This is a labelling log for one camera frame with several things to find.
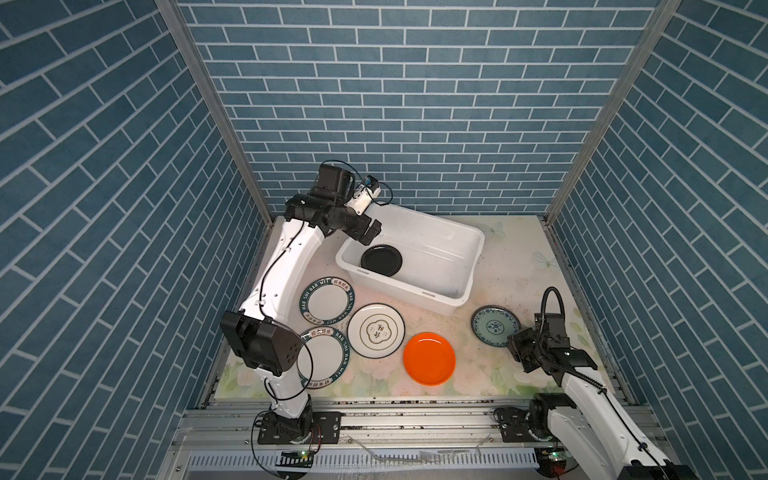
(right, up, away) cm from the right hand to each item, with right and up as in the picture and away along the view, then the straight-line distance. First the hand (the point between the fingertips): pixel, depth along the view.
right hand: (503, 335), depth 86 cm
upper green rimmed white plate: (-54, +8, +11) cm, 56 cm away
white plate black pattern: (-37, 0, +5) cm, 38 cm away
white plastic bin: (-21, +21, +22) cm, 37 cm away
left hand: (-39, +33, -7) cm, 52 cm away
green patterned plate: (-1, +2, +6) cm, 6 cm away
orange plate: (-22, -6, -1) cm, 23 cm away
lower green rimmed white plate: (-52, -6, 0) cm, 53 cm away
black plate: (-36, +21, +22) cm, 48 cm away
